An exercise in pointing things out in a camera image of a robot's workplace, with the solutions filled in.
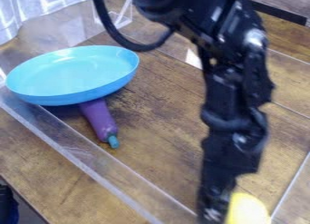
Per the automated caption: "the black bar at table edge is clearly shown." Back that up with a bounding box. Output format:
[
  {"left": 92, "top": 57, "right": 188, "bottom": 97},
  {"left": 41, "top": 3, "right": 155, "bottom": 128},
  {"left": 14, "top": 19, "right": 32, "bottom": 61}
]
[{"left": 251, "top": 1, "right": 307, "bottom": 26}]

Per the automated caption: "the clear acrylic stand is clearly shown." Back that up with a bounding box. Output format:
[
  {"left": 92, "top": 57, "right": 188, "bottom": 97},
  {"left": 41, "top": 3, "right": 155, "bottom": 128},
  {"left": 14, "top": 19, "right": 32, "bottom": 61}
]
[{"left": 92, "top": 0, "right": 133, "bottom": 29}]

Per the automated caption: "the dark object at bottom left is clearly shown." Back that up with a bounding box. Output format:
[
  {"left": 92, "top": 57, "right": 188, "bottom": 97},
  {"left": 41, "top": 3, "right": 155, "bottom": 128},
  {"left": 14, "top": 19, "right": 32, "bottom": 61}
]
[{"left": 0, "top": 184, "right": 20, "bottom": 224}]

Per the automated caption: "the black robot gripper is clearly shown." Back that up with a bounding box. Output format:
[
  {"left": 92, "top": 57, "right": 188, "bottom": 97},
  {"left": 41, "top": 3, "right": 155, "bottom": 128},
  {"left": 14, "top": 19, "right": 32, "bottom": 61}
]
[{"left": 195, "top": 127, "right": 270, "bottom": 224}]

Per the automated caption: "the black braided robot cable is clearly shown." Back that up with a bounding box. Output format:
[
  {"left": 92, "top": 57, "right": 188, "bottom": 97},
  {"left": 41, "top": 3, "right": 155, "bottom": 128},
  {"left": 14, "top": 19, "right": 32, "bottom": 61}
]
[{"left": 89, "top": 0, "right": 176, "bottom": 53}]

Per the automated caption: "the blue round plastic tray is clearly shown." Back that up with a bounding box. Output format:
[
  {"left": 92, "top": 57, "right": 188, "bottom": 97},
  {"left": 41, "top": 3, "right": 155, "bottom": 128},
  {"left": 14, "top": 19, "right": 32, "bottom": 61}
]
[{"left": 6, "top": 45, "right": 139, "bottom": 106}]

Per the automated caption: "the purple toy eggplant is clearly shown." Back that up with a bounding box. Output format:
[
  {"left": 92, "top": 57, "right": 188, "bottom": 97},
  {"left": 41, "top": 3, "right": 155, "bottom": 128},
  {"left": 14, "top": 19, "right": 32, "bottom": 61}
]
[{"left": 79, "top": 99, "right": 120, "bottom": 149}]

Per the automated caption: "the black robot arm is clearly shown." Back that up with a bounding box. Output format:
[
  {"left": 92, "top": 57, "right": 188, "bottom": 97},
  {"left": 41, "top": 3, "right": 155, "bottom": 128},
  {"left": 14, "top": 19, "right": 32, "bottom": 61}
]
[{"left": 133, "top": 0, "right": 274, "bottom": 224}]

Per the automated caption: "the yellow toy lemon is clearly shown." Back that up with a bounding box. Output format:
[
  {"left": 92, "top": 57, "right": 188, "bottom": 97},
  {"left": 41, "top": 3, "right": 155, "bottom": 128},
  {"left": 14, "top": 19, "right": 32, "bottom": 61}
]
[{"left": 224, "top": 192, "right": 271, "bottom": 224}]

